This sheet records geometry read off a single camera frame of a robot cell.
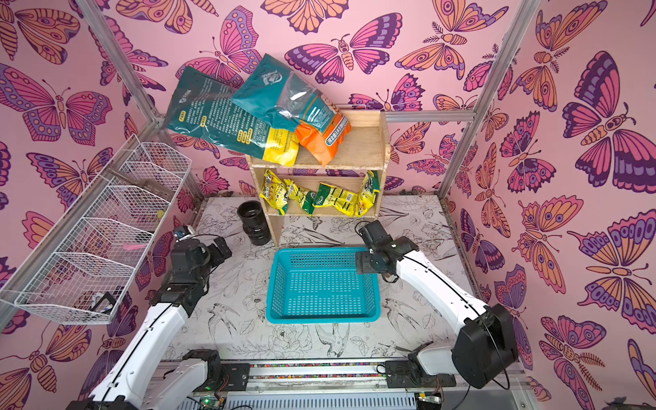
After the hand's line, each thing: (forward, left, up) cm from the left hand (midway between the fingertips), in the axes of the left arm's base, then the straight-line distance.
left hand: (216, 241), depth 81 cm
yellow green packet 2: (+16, -40, +2) cm, 43 cm away
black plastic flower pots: (+13, -8, -7) cm, 17 cm away
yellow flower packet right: (+12, -49, +12) cm, 52 cm away
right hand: (-4, -49, -6) cm, 49 cm away
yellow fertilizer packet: (+14, -18, +8) cm, 24 cm away
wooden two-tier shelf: (+23, -43, +2) cm, 49 cm away
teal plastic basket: (-6, -32, -20) cm, 39 cm away
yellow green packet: (+15, -27, +4) cm, 32 cm away
